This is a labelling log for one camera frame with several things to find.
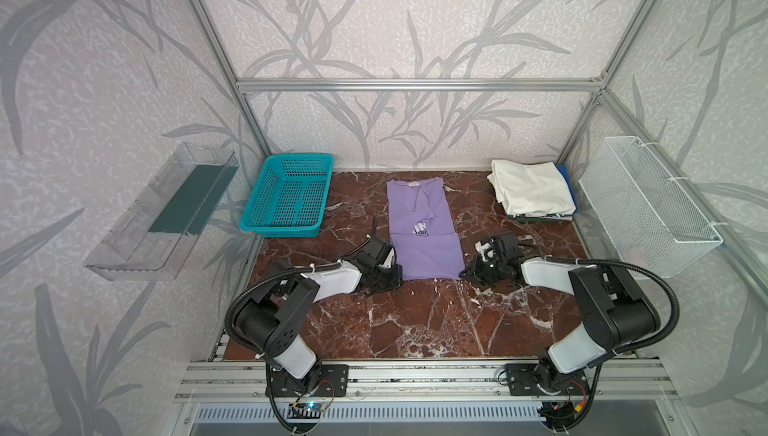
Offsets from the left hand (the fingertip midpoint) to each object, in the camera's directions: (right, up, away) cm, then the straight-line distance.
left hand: (408, 274), depth 90 cm
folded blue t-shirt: (+61, +34, +25) cm, 74 cm away
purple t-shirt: (+5, +12, +13) cm, 18 cm away
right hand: (+16, +2, +3) cm, 17 cm away
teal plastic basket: (-45, +23, +22) cm, 55 cm away
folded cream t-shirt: (+44, +27, +14) cm, 53 cm away
